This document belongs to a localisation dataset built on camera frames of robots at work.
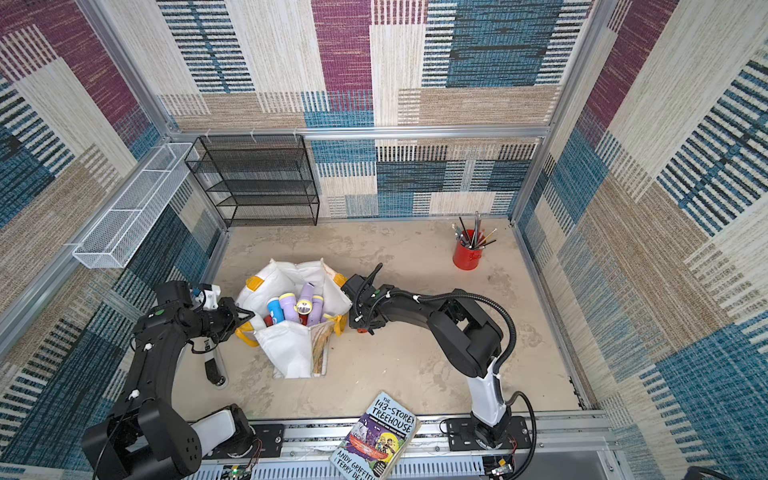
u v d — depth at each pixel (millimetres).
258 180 1087
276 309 847
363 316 702
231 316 706
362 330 907
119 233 718
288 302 844
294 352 812
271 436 744
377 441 714
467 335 500
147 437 393
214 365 812
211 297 742
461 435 731
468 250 992
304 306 871
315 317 867
